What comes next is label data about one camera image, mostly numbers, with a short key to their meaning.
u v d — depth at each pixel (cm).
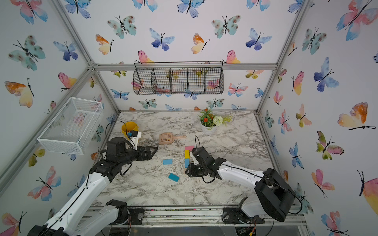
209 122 95
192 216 76
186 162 93
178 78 98
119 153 60
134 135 68
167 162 93
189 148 99
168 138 103
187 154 95
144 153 68
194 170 73
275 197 42
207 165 64
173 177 87
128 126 99
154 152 74
